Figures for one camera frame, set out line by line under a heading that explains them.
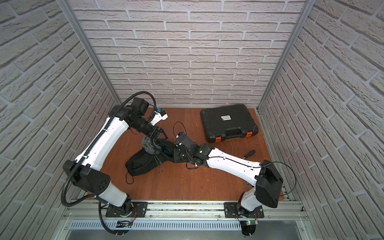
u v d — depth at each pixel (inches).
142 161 32.6
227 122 40.5
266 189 15.6
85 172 16.0
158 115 26.7
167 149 31.7
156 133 25.4
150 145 32.0
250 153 37.0
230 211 29.0
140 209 28.8
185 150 22.4
